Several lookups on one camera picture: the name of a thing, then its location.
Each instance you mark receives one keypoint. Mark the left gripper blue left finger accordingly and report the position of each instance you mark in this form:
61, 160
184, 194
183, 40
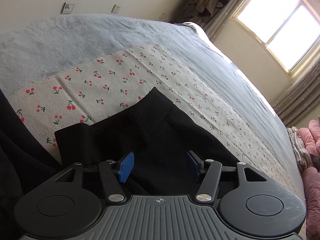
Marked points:
126, 166

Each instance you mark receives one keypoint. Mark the cherry print cloth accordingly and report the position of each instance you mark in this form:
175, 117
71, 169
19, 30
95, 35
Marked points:
101, 88

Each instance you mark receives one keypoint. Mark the grey curtain right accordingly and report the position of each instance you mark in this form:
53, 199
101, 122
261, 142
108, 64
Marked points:
297, 100

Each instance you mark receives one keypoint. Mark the window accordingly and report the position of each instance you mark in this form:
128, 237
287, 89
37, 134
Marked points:
288, 30

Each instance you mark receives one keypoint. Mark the pink quilt stack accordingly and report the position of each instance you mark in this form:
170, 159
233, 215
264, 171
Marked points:
310, 138

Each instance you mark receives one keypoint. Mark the grey curtain left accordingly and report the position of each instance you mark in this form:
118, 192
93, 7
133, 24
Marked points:
216, 23

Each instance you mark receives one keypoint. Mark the striped folded blanket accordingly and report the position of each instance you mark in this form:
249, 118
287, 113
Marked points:
302, 157

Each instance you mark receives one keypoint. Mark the white wall switch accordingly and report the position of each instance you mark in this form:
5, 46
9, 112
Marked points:
116, 9

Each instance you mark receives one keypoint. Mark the white wall panel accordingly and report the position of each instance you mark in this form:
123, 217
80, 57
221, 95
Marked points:
67, 8

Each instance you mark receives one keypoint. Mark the grey curtain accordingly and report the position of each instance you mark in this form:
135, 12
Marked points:
297, 100
216, 23

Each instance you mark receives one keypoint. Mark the grey-blue bed sheet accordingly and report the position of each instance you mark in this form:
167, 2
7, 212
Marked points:
45, 47

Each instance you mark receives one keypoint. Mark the black pants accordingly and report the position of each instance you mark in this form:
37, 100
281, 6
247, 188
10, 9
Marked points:
154, 129

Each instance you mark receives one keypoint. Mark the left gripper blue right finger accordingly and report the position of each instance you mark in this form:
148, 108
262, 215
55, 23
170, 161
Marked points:
195, 164

